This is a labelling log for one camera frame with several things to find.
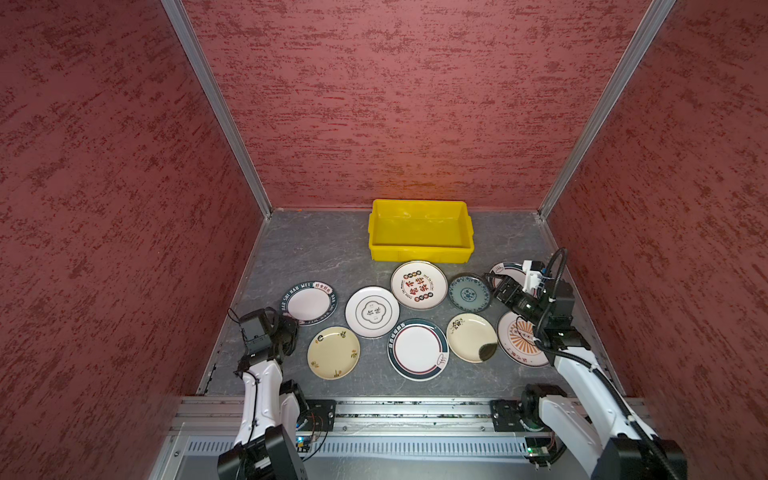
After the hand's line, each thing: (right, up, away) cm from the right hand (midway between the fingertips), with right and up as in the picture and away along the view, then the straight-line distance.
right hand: (484, 286), depth 81 cm
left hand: (-53, -12, +6) cm, 54 cm away
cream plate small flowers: (-43, -19, +2) cm, 47 cm away
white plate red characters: (-17, -2, +18) cm, 24 cm away
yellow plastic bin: (-15, +16, +33) cm, 39 cm away
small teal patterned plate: (0, -5, +16) cm, 17 cm away
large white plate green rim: (-18, -20, +4) cm, 27 cm away
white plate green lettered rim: (-52, -7, +12) cm, 54 cm away
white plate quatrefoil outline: (-32, -10, +11) cm, 36 cm away
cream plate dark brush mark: (-2, -17, +7) cm, 18 cm away
